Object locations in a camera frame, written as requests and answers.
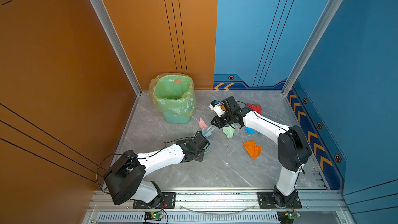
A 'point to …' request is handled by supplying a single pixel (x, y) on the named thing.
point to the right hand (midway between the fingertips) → (212, 121)
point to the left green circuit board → (151, 215)
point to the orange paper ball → (253, 150)
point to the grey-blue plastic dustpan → (208, 149)
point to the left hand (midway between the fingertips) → (200, 152)
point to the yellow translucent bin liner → (151, 87)
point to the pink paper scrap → (202, 124)
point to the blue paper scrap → (251, 130)
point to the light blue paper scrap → (204, 132)
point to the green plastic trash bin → (174, 95)
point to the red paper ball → (256, 108)
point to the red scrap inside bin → (177, 81)
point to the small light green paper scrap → (229, 131)
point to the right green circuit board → (287, 214)
